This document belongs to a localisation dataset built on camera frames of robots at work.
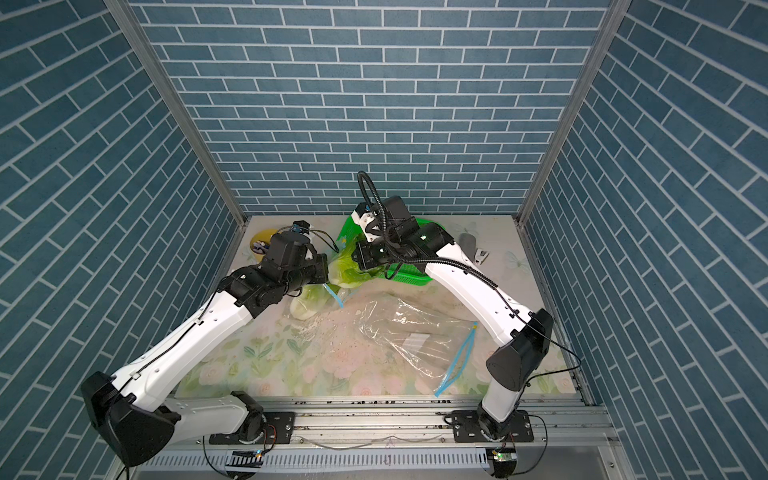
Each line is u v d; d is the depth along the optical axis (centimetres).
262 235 96
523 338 42
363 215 64
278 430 73
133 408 38
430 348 87
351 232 106
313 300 87
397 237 55
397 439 73
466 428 74
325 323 92
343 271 74
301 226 66
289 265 56
